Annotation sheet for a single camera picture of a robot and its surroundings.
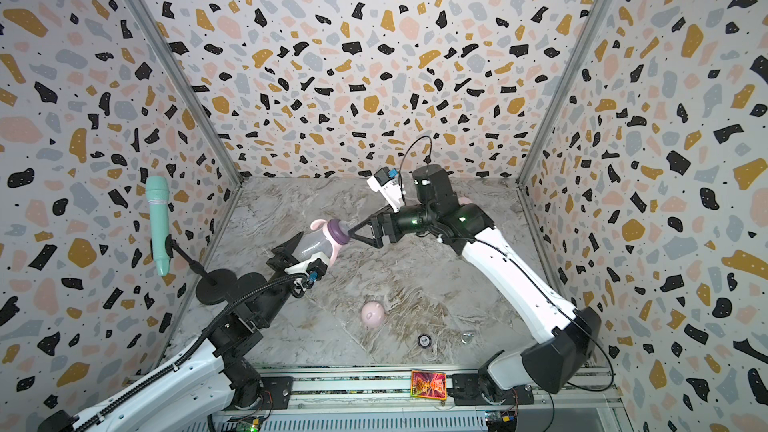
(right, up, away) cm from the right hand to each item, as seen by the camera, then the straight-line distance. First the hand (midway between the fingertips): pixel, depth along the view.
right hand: (367, 229), depth 64 cm
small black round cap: (+13, -32, +18) cm, 39 cm away
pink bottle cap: (-1, -25, +19) cm, 31 cm away
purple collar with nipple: (-7, 0, +3) cm, 7 cm away
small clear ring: (+25, -30, +16) cm, 43 cm away
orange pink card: (+14, -40, +10) cm, 43 cm away
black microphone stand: (-49, -19, +26) cm, 58 cm away
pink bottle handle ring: (-8, -4, +2) cm, 9 cm away
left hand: (-14, -3, +8) cm, 16 cm away
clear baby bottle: (-13, -3, +3) cm, 14 cm away
